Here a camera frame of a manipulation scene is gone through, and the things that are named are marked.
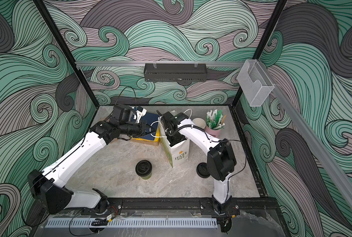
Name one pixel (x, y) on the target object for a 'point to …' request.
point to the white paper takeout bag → (178, 153)
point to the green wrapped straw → (217, 116)
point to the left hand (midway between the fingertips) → (156, 129)
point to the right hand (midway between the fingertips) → (174, 146)
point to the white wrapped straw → (211, 114)
